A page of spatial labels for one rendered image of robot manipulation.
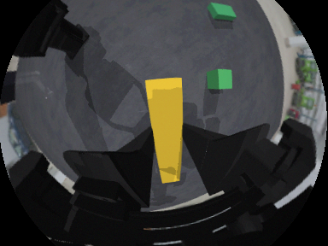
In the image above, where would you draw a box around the yellow bar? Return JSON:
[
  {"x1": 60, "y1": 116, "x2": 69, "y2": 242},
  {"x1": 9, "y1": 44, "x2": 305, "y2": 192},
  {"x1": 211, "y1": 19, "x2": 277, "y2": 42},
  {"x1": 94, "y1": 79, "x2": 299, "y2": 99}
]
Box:
[{"x1": 144, "y1": 78, "x2": 184, "y2": 184}]

